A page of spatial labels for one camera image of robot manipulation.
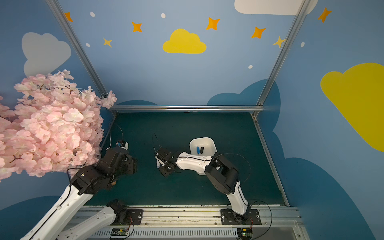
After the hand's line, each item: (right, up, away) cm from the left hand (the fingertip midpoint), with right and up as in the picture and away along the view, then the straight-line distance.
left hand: (131, 159), depth 71 cm
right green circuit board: (+56, -37, +1) cm, 67 cm away
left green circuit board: (-6, -36, 0) cm, 36 cm away
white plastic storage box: (+38, +2, +30) cm, 48 cm away
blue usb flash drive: (+33, 0, +30) cm, 44 cm away
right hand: (+14, -9, +18) cm, 24 cm away
